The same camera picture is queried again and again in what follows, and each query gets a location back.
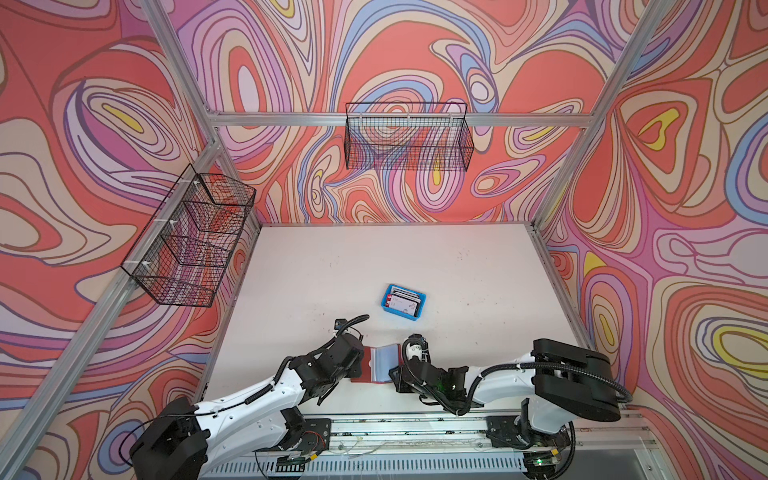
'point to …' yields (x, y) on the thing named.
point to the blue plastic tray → (421, 303)
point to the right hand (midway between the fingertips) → (394, 381)
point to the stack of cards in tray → (405, 294)
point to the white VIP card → (401, 304)
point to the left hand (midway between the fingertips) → (363, 356)
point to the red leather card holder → (378, 363)
